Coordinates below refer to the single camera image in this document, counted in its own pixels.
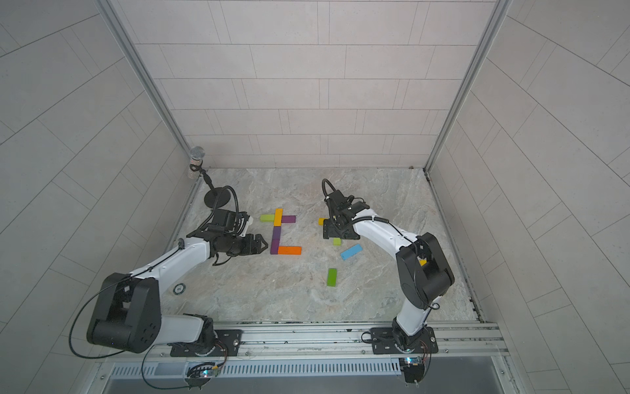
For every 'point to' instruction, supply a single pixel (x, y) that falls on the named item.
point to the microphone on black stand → (215, 198)
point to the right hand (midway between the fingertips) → (335, 232)
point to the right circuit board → (413, 368)
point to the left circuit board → (198, 375)
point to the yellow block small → (321, 221)
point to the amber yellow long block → (278, 217)
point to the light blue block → (351, 251)
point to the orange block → (292, 250)
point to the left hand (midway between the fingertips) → (263, 243)
